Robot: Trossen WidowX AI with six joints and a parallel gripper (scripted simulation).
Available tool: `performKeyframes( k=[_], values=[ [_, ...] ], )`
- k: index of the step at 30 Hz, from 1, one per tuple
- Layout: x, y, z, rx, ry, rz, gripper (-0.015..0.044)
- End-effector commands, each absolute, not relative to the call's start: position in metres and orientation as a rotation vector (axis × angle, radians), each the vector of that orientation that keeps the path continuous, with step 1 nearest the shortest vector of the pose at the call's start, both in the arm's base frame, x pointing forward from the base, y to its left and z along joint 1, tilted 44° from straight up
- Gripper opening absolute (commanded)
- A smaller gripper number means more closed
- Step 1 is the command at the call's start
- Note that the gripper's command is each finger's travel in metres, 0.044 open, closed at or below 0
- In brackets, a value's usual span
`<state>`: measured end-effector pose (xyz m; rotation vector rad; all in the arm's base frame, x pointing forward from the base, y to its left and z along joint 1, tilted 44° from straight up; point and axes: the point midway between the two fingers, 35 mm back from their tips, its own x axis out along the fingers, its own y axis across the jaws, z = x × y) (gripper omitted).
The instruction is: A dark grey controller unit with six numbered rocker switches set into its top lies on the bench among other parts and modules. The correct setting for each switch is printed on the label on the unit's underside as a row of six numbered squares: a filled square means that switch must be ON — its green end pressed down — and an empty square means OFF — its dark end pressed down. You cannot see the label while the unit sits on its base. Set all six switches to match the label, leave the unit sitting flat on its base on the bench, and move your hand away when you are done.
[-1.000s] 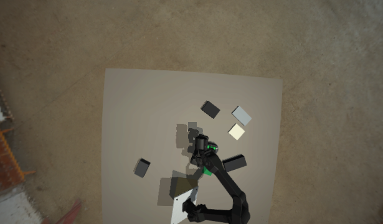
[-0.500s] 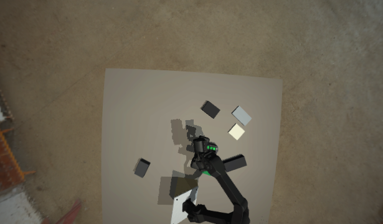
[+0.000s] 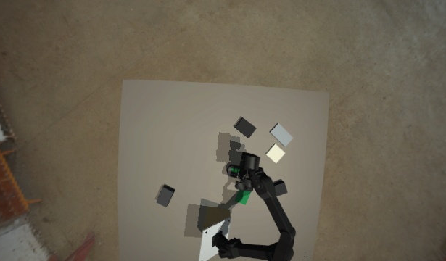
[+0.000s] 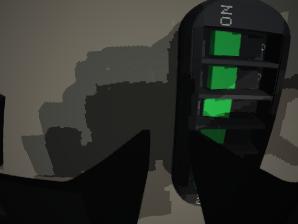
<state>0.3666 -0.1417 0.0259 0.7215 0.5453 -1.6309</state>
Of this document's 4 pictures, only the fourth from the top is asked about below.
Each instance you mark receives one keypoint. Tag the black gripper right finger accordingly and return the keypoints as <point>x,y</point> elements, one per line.
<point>233,191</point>

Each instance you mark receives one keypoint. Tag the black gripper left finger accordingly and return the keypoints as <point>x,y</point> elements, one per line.
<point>108,193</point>

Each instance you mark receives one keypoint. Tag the black rectangular box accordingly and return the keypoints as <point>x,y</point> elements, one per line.
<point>2,107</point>

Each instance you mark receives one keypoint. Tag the dark grey controller unit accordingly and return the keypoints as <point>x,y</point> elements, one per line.
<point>231,62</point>

